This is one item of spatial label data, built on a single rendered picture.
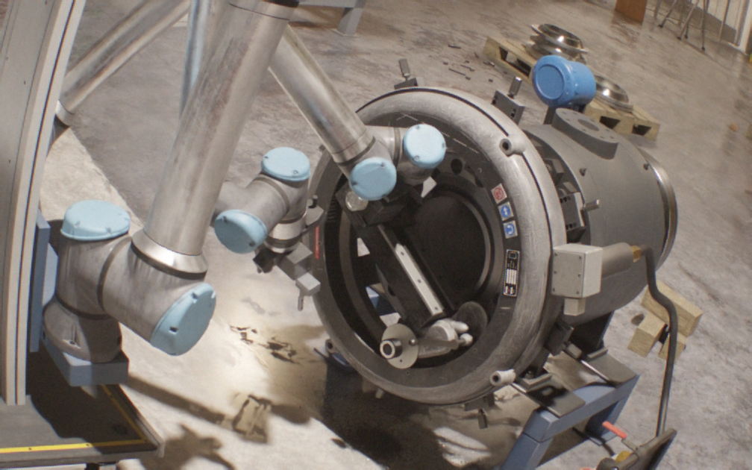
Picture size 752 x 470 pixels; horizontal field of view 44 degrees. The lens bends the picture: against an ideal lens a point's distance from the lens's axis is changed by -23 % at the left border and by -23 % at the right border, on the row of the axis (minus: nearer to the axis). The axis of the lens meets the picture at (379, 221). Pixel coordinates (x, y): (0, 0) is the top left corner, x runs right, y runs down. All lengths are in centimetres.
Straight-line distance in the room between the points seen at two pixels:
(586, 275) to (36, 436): 132
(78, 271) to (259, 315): 168
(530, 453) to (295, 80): 129
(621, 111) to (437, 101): 468
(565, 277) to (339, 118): 60
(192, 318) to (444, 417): 157
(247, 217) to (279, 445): 100
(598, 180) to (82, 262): 153
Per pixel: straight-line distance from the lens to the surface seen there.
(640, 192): 310
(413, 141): 242
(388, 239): 269
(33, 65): 184
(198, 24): 186
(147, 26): 231
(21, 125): 187
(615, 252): 259
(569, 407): 300
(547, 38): 756
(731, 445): 379
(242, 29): 170
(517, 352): 255
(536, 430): 296
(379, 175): 228
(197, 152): 173
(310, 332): 349
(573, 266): 244
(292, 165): 211
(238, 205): 204
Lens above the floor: 165
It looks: 22 degrees down
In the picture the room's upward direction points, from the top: 18 degrees clockwise
